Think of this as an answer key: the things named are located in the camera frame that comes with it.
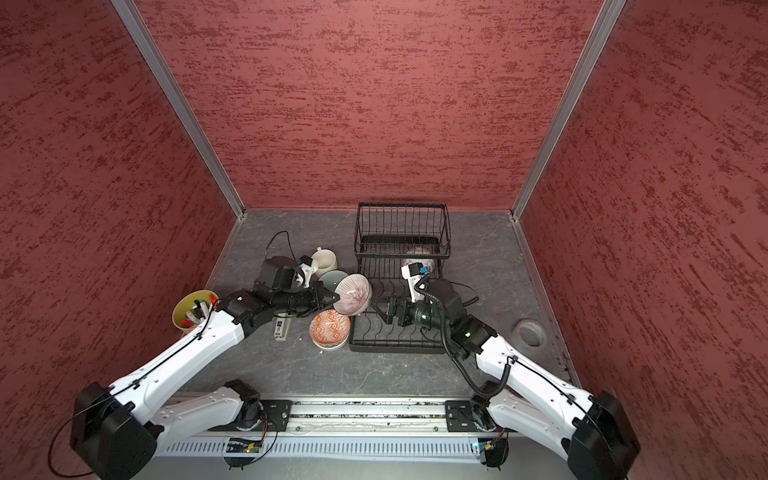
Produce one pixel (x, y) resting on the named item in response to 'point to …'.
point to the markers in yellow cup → (200, 311)
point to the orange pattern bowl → (329, 330)
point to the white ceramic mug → (326, 259)
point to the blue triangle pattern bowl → (424, 270)
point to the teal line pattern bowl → (331, 278)
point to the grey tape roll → (529, 333)
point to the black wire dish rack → (389, 235)
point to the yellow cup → (185, 303)
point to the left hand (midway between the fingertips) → (339, 304)
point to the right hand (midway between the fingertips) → (378, 310)
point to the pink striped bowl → (355, 295)
